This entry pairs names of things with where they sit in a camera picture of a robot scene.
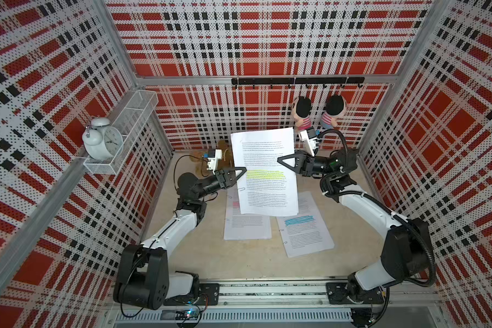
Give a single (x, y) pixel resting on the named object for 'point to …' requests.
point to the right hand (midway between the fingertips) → (282, 160)
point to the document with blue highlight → (307, 233)
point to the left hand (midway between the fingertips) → (248, 170)
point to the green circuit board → (190, 314)
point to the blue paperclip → (242, 189)
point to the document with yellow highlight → (266, 187)
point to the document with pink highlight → (242, 226)
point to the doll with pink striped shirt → (301, 109)
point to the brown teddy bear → (225, 163)
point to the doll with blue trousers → (336, 107)
